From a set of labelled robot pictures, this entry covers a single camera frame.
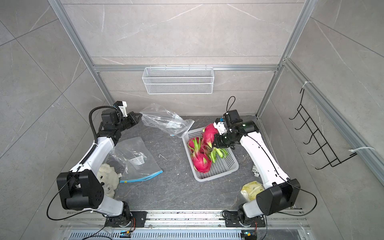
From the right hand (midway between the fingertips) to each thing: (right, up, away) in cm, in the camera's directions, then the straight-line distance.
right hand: (216, 144), depth 76 cm
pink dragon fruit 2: (-11, -2, +10) cm, 15 cm away
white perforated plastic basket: (+8, -15, +16) cm, 23 cm away
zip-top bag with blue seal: (-50, -12, +15) cm, 54 cm away
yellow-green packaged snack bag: (+19, -25, +4) cm, 32 cm away
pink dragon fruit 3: (-7, -11, +5) cm, 14 cm away
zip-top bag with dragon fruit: (-33, +15, +9) cm, 37 cm away
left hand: (-40, +17, +6) cm, 44 cm away
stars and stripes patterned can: (+25, -18, +10) cm, 32 cm away
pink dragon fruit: (-3, +6, 0) cm, 7 cm away
